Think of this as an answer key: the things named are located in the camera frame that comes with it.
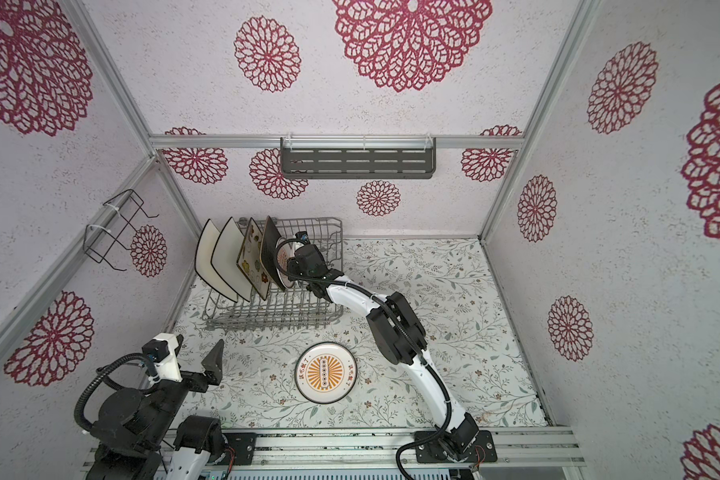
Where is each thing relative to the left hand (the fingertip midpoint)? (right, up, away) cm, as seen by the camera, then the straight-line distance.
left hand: (204, 345), depth 65 cm
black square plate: (+5, +25, +31) cm, 40 cm away
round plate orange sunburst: (+24, -13, +20) cm, 34 cm away
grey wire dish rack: (+13, +3, +35) cm, 37 cm away
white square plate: (-7, +20, +26) cm, 34 cm away
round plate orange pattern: (+6, +20, +36) cm, 42 cm away
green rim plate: (+14, +22, +18) cm, 31 cm away
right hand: (+12, +21, +31) cm, 40 cm away
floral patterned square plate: (0, +19, +28) cm, 34 cm away
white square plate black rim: (-12, +19, +23) cm, 32 cm away
